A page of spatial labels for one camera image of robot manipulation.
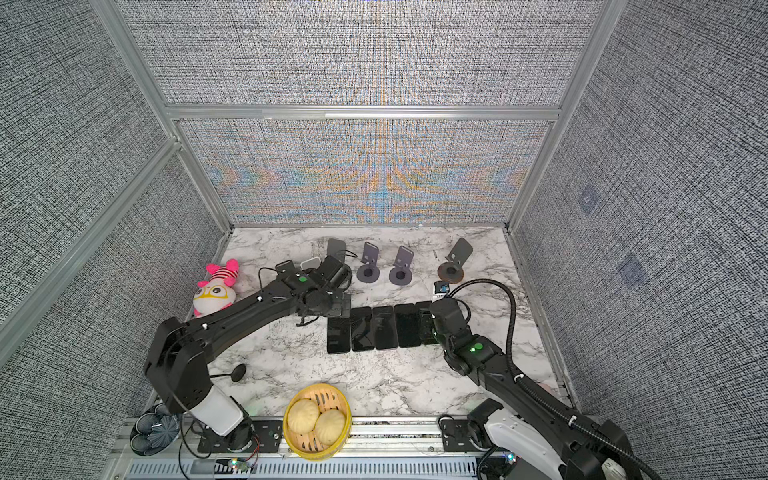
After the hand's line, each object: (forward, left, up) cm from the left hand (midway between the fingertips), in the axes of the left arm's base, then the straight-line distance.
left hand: (336, 310), depth 85 cm
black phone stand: (-1, -14, -10) cm, 17 cm away
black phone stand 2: (-11, -23, +9) cm, 27 cm away
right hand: (-2, -25, +2) cm, 25 cm away
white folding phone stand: (+16, +8, +1) cm, 18 cm away
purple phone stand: (+19, -21, -10) cm, 30 cm away
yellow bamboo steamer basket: (-32, +6, -8) cm, 33 cm away
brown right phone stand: (+19, -39, -9) cm, 44 cm away
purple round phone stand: (+19, -10, -8) cm, 23 cm away
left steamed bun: (-26, +7, -4) cm, 27 cm away
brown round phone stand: (+23, +1, 0) cm, 23 cm away
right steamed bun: (-29, 0, -3) cm, 29 cm away
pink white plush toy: (+10, +37, -3) cm, 38 cm away
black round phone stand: (+15, +17, +1) cm, 22 cm away
